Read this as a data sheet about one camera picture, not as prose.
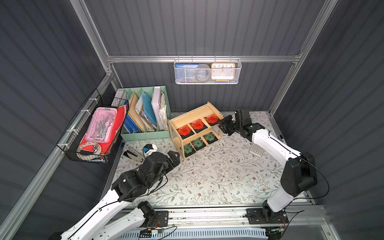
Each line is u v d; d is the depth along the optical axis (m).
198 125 0.85
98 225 0.42
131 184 0.45
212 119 0.89
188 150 0.96
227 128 0.77
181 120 0.89
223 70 0.89
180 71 0.87
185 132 0.82
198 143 0.99
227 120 0.77
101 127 0.72
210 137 1.02
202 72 0.88
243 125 0.67
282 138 1.09
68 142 0.60
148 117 0.95
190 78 0.91
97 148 0.67
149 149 0.60
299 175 0.46
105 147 0.68
